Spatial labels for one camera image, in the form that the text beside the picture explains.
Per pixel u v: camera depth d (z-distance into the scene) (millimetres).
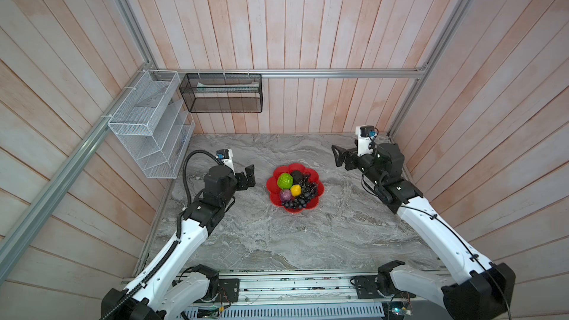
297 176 977
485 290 374
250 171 681
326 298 729
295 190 932
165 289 429
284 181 947
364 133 613
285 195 926
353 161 659
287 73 962
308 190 925
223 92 1042
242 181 683
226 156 648
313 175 1008
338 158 685
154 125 682
